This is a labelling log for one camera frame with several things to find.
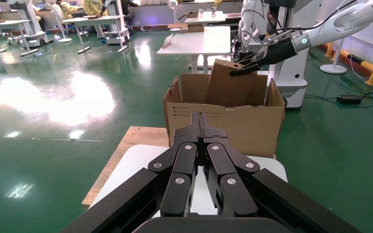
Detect person in dark clothes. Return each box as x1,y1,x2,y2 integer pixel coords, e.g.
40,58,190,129
120,0,139,26

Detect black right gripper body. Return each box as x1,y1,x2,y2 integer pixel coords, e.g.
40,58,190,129
251,37,298,67

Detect thin floor cable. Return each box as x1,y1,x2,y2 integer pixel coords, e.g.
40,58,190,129
304,80,373,109

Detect wooden board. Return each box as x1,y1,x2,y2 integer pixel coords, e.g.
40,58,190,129
82,126,277,206

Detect long white work table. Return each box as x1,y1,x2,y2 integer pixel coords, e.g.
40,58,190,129
0,19,33,58

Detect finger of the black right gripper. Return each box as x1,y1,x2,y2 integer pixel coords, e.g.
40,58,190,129
237,53,255,64
229,63,260,78

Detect white rectangular table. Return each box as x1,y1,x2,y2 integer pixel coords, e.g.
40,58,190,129
156,25,232,74

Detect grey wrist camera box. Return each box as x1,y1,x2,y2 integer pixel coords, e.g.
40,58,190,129
260,30,287,44

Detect white table with device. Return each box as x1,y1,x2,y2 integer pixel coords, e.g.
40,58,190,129
185,11,243,26

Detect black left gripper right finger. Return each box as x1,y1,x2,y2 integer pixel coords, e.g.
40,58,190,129
201,112,260,217

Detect big open cardboard box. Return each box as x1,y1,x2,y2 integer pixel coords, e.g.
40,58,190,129
162,73,286,159

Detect black power adapter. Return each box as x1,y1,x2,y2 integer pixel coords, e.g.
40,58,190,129
337,94,364,105

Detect seated person in yellow suit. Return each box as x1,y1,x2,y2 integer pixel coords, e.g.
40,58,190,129
52,0,78,20

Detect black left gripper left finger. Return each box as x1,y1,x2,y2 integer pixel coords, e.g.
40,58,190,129
148,112,201,217

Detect white table with grey legs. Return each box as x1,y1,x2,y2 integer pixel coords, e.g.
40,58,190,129
61,15,130,55

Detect tilted card on table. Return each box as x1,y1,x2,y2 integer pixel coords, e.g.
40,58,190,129
162,33,175,50

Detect white wheeled robot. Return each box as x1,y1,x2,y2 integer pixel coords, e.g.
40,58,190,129
8,0,51,48

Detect black braided cable loop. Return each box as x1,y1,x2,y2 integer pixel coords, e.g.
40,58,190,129
267,0,358,34

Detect white robot torso column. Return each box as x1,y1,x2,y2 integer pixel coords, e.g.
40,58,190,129
268,0,309,110

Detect person in yellow jacket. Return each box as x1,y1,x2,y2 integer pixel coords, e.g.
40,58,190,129
83,0,110,16

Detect white robot with black cables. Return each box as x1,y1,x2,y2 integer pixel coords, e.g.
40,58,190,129
237,0,271,55

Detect white floor stand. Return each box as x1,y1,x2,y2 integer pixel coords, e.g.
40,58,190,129
320,29,349,75

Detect white robot with square base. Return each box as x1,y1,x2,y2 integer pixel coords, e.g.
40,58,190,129
104,0,132,45

